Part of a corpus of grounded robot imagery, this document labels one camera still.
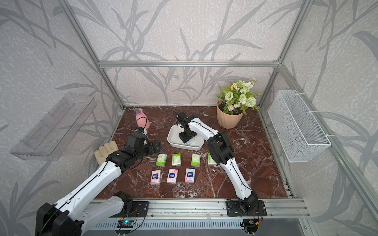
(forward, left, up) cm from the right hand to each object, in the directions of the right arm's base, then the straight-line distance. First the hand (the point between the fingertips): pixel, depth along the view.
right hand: (186, 137), depth 101 cm
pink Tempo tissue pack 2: (-27, +7, +2) cm, 28 cm away
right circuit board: (-50, -34, -3) cm, 60 cm away
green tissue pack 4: (-17, +14, +2) cm, 23 cm away
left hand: (-13, +16, +14) cm, 25 cm away
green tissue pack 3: (-17, +5, +2) cm, 18 cm away
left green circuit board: (-49, +28, -1) cm, 56 cm away
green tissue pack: (-19, -16, +3) cm, 25 cm away
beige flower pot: (+7, -27, +10) cm, 30 cm away
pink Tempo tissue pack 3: (-27, -3, +2) cm, 27 cm away
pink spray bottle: (+10, +31, +9) cm, 34 cm away
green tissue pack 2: (-17, -7, +1) cm, 19 cm away
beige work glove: (-10, +53, +1) cm, 54 cm away
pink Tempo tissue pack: (-27, +16, +2) cm, 32 cm away
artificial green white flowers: (+10, -33, +30) cm, 45 cm away
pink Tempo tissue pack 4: (-5, -3, +3) cm, 6 cm away
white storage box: (-3, +7, +1) cm, 8 cm away
